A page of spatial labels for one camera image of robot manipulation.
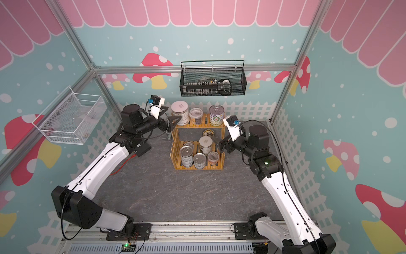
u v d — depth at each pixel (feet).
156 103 1.98
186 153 2.84
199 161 2.95
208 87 3.00
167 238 2.43
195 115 2.52
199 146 3.09
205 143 3.08
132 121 1.79
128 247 2.39
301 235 1.23
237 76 3.09
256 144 1.61
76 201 1.30
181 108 2.46
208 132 3.69
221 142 1.90
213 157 3.01
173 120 2.17
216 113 2.48
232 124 1.76
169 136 3.61
